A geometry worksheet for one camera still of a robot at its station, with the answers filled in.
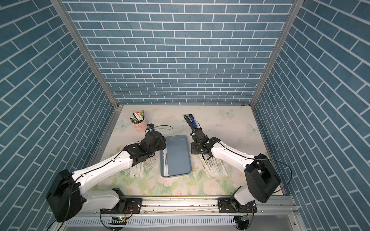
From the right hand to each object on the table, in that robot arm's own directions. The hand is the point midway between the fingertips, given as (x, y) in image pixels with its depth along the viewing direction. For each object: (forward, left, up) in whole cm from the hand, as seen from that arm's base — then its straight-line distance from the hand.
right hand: (195, 149), depth 87 cm
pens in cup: (+19, +42, +4) cm, 46 cm away
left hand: (0, +17, +7) cm, 19 cm away
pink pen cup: (+13, +39, -1) cm, 41 cm away
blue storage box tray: (-2, +11, -7) cm, 13 cm away
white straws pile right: (-8, -12, -7) cm, 16 cm away
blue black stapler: (+26, +5, -5) cm, 27 cm away
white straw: (-11, +17, -7) cm, 21 cm away
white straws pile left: (-14, +34, -6) cm, 37 cm away
